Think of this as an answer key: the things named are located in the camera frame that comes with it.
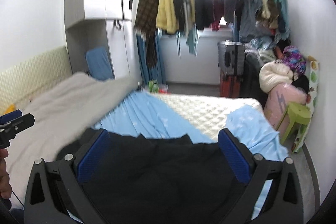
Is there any cream quilted mattress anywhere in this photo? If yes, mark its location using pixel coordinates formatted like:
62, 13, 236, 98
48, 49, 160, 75
154, 93, 263, 141

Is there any red suitcase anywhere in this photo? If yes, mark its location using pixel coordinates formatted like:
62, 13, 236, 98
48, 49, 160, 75
220, 73, 241, 98

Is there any cream padded headboard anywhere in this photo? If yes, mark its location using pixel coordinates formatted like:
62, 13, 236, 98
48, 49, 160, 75
1, 47, 72, 114

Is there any grey hard suitcase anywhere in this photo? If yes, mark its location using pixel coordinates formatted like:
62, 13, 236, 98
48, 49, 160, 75
218, 40, 245, 76

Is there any yellow fleece jacket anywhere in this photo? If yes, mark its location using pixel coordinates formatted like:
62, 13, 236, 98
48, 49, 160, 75
156, 0, 179, 34

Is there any brown plaid coat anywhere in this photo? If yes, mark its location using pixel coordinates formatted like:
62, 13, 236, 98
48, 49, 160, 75
133, 0, 161, 68

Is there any black puffer jacket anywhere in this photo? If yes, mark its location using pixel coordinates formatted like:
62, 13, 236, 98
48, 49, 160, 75
56, 127, 253, 224

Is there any black hanging coat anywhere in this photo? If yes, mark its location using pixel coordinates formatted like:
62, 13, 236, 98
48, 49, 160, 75
195, 0, 214, 31

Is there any blue curtain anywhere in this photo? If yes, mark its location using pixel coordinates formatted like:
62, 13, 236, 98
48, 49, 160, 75
136, 31, 166, 84

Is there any light blue bed sheet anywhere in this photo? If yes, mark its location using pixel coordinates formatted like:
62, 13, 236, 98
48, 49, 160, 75
67, 91, 289, 222

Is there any purple patterned jacket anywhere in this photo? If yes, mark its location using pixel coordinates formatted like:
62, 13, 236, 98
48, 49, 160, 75
281, 46, 306, 76

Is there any green plastic stool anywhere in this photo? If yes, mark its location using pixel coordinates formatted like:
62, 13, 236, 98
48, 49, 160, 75
276, 102, 311, 144

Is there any denim hanging jacket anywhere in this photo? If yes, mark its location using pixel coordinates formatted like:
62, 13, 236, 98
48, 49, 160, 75
239, 0, 261, 42

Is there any grey blanket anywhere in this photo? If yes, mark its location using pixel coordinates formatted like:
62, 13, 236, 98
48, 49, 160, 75
6, 73, 138, 209

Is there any blue folded cushion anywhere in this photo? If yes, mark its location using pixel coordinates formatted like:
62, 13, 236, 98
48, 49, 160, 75
85, 47, 114, 81

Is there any cream puffer coat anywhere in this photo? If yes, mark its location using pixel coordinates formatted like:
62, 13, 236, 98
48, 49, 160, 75
259, 61, 294, 93

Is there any person left hand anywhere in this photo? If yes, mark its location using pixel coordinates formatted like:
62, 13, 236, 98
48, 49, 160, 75
0, 149, 12, 200

